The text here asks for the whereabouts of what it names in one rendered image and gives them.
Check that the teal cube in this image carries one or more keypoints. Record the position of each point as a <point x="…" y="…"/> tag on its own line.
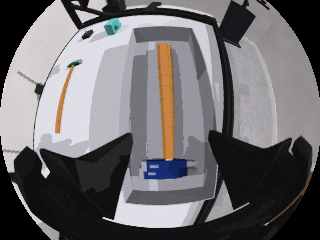
<point x="112" y="26"/>

